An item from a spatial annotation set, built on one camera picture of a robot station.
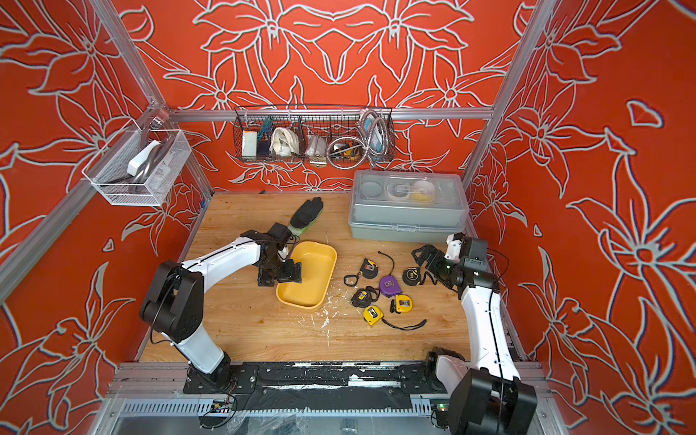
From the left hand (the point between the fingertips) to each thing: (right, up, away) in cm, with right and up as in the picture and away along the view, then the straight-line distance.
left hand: (291, 280), depth 89 cm
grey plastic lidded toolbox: (+34, +25, +3) cm, 43 cm away
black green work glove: (+2, +22, +21) cm, 30 cm away
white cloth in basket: (-2, +47, +1) cm, 47 cm away
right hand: (+41, +9, -9) cm, 43 cm away
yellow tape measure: (+27, -10, -6) cm, 29 cm away
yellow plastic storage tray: (+9, +4, +7) cm, 12 cm away
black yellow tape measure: (+24, -5, -4) cm, 25 cm away
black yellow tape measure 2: (+27, +3, +4) cm, 27 cm away
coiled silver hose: (+20, +42, -1) cm, 47 cm away
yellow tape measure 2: (+37, -7, -4) cm, 38 cm away
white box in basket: (-15, +47, +2) cm, 49 cm away
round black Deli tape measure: (+41, +1, +1) cm, 41 cm away
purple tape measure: (+33, -2, 0) cm, 33 cm away
